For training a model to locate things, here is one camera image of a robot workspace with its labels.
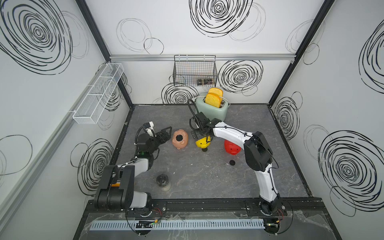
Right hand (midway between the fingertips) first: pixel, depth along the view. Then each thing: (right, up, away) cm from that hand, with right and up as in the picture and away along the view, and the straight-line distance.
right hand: (201, 132), depth 96 cm
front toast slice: (+8, +21, +1) cm, 22 cm away
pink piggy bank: (-13, -7, -6) cm, 16 cm away
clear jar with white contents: (-20, -22, -23) cm, 38 cm away
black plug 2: (+2, -11, -2) cm, 11 cm away
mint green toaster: (+13, +12, +4) cm, 18 cm away
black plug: (-14, -3, -4) cm, 15 cm away
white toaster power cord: (-1, +24, +7) cm, 25 cm away
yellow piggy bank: (0, -6, -6) cm, 9 cm away
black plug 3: (+18, -18, -7) cm, 26 cm away
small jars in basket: (+3, +31, -7) cm, 32 cm away
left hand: (-20, +2, -9) cm, 22 cm away
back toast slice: (+11, +27, +3) cm, 29 cm away
